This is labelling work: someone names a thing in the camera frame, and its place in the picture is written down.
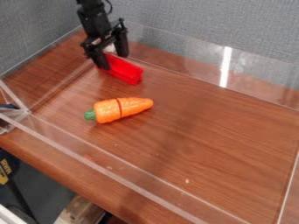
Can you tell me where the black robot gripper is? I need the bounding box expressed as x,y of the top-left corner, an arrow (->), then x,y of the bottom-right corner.
76,0 -> 129,70

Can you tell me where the red plastic block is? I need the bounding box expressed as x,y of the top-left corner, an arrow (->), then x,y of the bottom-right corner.
104,53 -> 144,85

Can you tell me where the orange toy carrot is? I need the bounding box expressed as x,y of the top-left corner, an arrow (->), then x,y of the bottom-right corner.
84,97 -> 154,124

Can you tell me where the blue yellow clamp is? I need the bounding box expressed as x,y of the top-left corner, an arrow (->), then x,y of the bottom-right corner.
0,103 -> 19,188

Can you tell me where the wooden block under table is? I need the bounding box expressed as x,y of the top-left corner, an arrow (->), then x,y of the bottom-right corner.
53,196 -> 105,224

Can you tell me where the clear acrylic tray enclosure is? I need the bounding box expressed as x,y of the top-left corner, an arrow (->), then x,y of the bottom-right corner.
0,24 -> 299,224

